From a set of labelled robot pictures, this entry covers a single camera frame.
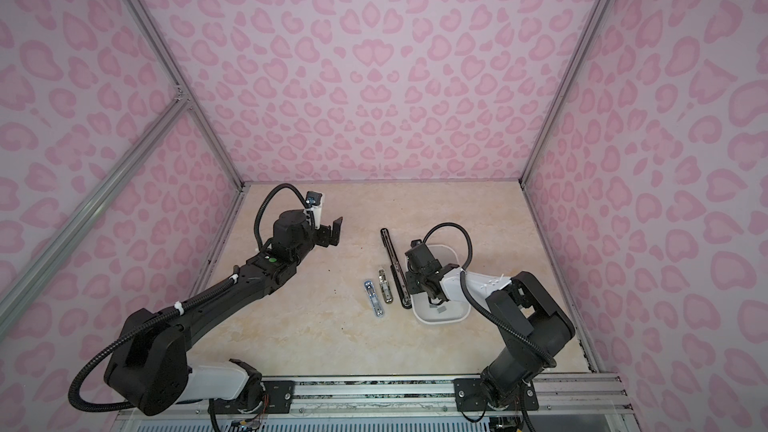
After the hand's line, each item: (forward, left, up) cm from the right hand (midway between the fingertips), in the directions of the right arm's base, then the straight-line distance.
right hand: (417, 276), depth 93 cm
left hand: (+9, +26, +21) cm, 34 cm away
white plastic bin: (-10, -8, -2) cm, 13 cm away
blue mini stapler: (-4, +14, 0) cm, 15 cm away
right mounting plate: (-31, -13, -2) cm, 34 cm away
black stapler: (-3, +5, 0) cm, 6 cm away
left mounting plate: (-33, +34, -1) cm, 48 cm away
